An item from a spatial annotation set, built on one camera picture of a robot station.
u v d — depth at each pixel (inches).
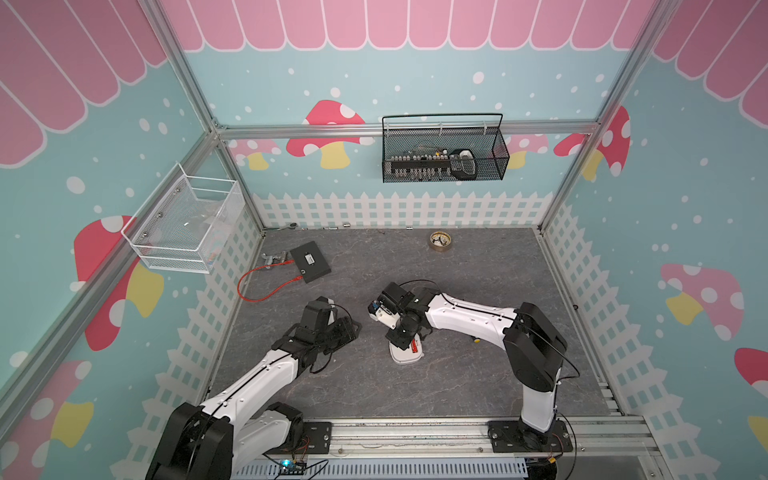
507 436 29.9
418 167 35.2
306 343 25.5
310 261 42.6
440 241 45.5
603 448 29.6
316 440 29.2
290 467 28.6
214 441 15.7
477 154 36.9
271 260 42.9
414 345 34.2
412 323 24.8
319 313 26.0
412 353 33.5
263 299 39.8
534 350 18.9
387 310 28.3
